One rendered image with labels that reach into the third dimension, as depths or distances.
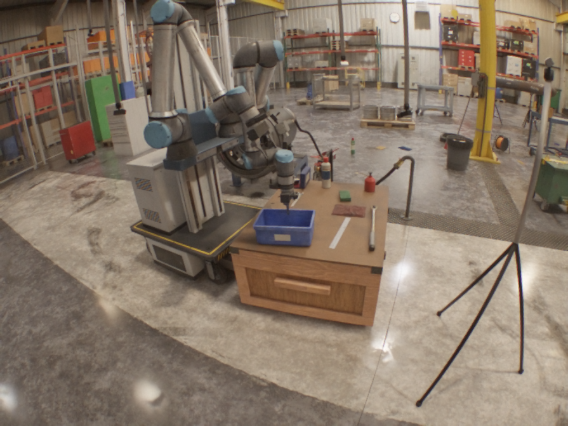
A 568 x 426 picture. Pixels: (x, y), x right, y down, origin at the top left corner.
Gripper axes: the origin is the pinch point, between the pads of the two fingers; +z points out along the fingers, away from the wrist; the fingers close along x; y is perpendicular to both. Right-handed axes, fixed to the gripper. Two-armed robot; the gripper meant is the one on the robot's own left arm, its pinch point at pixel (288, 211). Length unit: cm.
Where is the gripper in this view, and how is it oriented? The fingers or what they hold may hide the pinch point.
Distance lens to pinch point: 166.3
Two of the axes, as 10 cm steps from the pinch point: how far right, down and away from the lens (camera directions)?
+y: 9.8, 0.3, -2.0
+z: 0.7, 8.8, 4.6
